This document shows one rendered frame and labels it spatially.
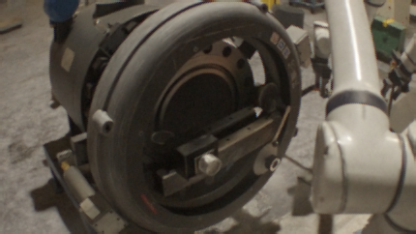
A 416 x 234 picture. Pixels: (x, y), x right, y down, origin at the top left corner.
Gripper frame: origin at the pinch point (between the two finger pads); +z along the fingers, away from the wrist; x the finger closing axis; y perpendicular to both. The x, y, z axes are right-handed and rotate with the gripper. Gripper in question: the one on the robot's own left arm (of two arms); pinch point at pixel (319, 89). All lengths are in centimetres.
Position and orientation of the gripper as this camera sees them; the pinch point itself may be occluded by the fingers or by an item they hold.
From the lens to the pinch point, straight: 168.0
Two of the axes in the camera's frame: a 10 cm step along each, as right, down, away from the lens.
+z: 0.0, 8.7, 5.0
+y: 9.8, -1.0, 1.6
